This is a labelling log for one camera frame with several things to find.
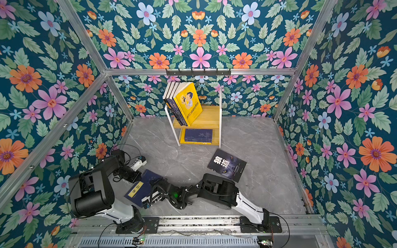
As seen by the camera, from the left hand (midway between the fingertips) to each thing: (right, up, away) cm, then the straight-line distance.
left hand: (141, 179), depth 90 cm
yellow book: (+29, +45, -8) cm, 54 cm away
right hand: (+10, +3, -4) cm, 12 cm away
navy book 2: (+2, -3, -5) cm, 6 cm away
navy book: (+33, +26, +9) cm, 43 cm away
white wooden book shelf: (+41, +36, +3) cm, 55 cm away
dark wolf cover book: (+51, +8, +3) cm, 52 cm away
